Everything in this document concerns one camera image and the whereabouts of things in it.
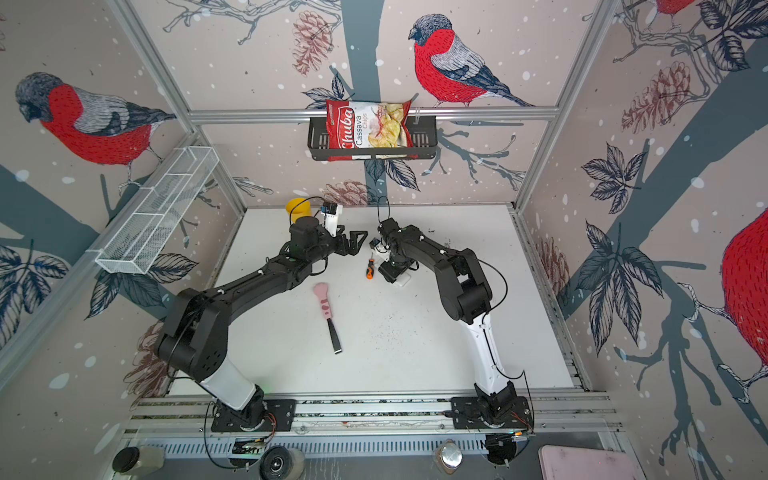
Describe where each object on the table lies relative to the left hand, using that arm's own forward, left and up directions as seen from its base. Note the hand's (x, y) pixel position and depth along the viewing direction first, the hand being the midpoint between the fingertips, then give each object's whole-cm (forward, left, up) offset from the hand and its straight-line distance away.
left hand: (355, 229), depth 86 cm
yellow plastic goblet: (+15, +20, -7) cm, 26 cm away
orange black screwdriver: (-2, -3, -20) cm, 20 cm away
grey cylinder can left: (-53, +44, -12) cm, 70 cm away
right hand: (-2, -11, -22) cm, 25 cm away
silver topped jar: (-53, -22, -10) cm, 58 cm away
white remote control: (-6, -15, -19) cm, 25 cm away
